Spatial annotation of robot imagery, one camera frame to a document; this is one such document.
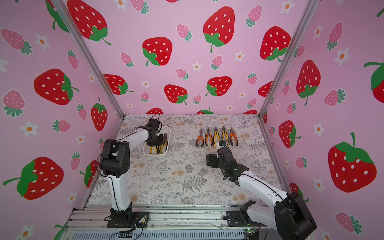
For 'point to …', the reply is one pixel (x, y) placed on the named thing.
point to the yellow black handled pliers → (223, 132)
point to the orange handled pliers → (231, 134)
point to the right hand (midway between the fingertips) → (215, 154)
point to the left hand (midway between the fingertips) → (161, 142)
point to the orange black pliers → (206, 138)
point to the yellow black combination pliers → (151, 150)
